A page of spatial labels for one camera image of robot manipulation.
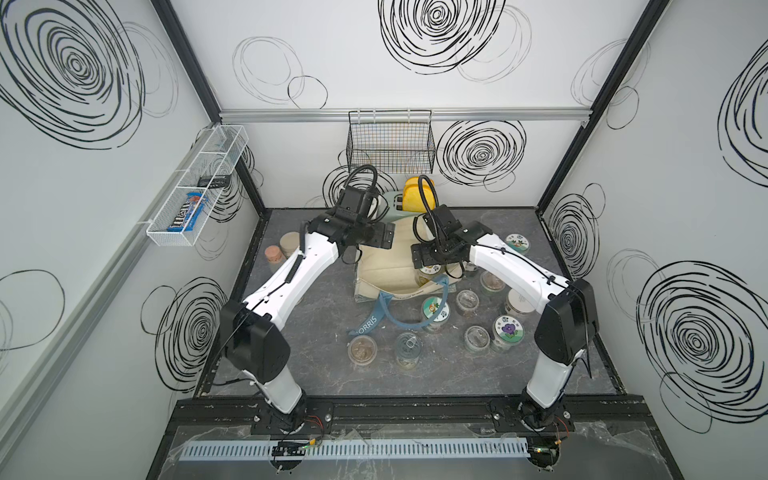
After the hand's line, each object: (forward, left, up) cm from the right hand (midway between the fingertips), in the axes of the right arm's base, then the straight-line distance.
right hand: (429, 255), depth 87 cm
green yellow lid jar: (-13, 0, -8) cm, 15 cm away
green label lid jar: (+12, -31, -8) cm, 35 cm away
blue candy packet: (-4, +59, +21) cm, 63 cm away
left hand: (+2, +15, +9) cm, 18 cm away
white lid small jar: (-2, +1, -8) cm, 8 cm away
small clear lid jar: (-21, -13, -10) cm, 26 cm away
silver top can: (-25, +6, -8) cm, 27 cm away
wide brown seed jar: (-25, +18, -10) cm, 32 cm away
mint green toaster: (+19, +10, -1) cm, 22 cm away
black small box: (+8, +57, +20) cm, 61 cm away
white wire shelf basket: (+21, +63, +20) cm, 69 cm away
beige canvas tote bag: (+1, +15, -11) cm, 19 cm away
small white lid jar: (-19, -21, -9) cm, 30 cm away
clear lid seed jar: (-9, -12, -11) cm, 19 cm away
